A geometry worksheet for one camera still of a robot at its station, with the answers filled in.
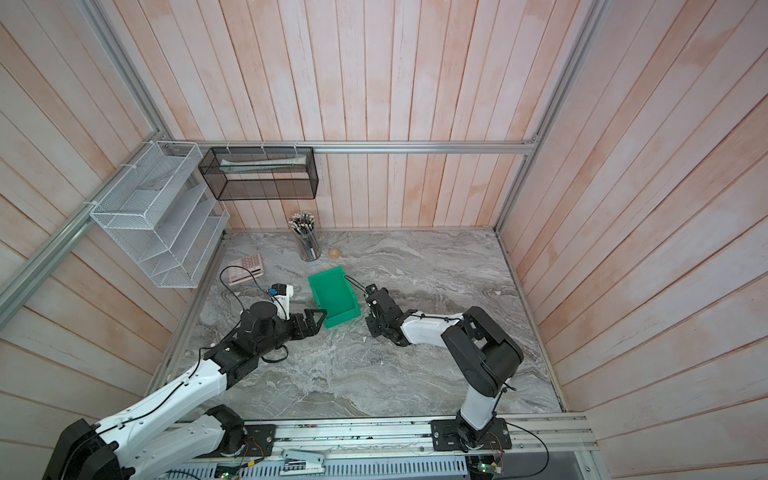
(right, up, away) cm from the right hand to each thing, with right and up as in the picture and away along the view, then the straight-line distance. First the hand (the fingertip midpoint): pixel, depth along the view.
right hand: (378, 315), depth 96 cm
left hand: (-17, +2, -16) cm, 23 cm away
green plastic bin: (-15, +6, +3) cm, 16 cm away
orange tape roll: (-17, +20, +18) cm, 32 cm away
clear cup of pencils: (-26, +30, +2) cm, 39 cm away
